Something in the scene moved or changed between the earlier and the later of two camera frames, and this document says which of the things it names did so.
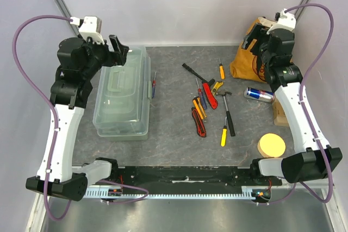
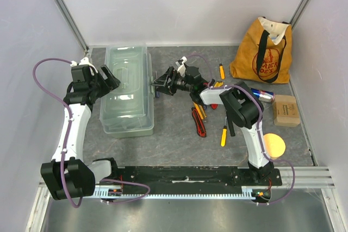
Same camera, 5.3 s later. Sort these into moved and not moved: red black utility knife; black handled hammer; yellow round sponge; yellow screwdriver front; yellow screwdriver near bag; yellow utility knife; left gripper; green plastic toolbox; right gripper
Moved: right gripper; green plastic toolbox; left gripper
Not moved: black handled hammer; yellow screwdriver near bag; yellow round sponge; red black utility knife; yellow utility knife; yellow screwdriver front
